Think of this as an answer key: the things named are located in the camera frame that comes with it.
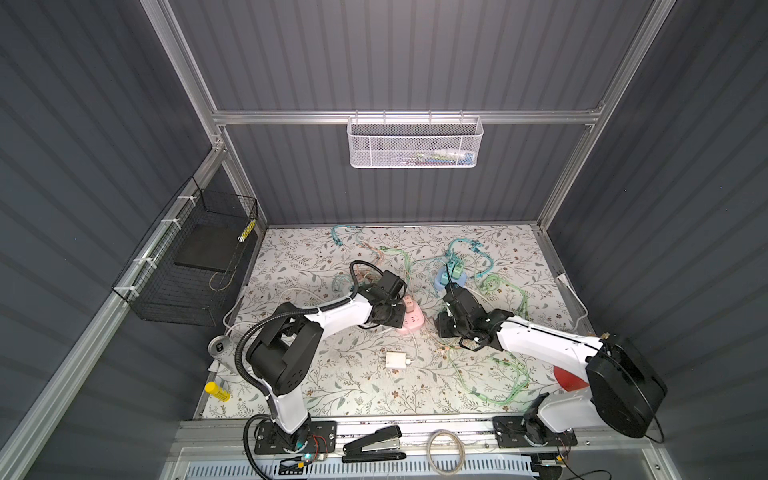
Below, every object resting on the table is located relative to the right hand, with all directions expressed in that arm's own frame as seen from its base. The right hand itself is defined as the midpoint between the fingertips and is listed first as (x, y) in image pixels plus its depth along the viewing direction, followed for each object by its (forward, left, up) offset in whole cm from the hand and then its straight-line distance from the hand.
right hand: (441, 324), depth 88 cm
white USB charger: (-9, +13, -4) cm, 17 cm away
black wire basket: (+3, +65, +24) cm, 69 cm away
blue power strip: (+18, -1, -3) cm, 18 cm away
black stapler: (-30, +17, -3) cm, 35 cm away
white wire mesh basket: (+75, +5, +16) cm, 77 cm away
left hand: (+4, +13, -2) cm, 14 cm away
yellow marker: (-20, +58, +4) cm, 62 cm away
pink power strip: (+3, +8, -2) cm, 9 cm away
